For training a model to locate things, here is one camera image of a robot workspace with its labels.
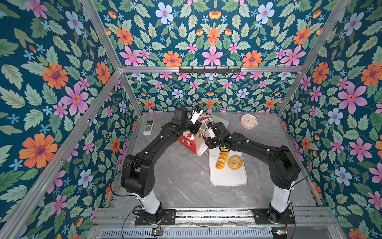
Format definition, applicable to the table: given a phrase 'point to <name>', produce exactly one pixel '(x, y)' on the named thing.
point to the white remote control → (148, 128)
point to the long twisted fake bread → (222, 159)
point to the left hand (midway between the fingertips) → (203, 119)
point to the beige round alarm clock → (248, 121)
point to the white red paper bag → (195, 143)
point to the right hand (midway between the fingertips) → (206, 140)
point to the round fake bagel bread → (237, 166)
